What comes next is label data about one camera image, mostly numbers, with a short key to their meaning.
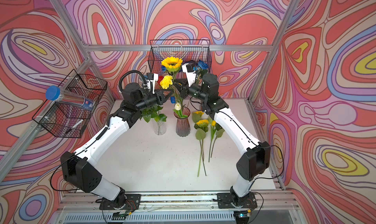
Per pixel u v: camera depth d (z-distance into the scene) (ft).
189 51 2.90
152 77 2.06
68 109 2.28
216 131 3.23
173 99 2.64
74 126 2.37
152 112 2.70
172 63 1.98
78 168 1.34
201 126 3.18
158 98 2.04
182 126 3.44
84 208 2.41
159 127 3.15
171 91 2.26
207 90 1.75
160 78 2.22
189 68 1.86
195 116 3.41
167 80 2.12
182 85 2.02
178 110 2.51
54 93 2.08
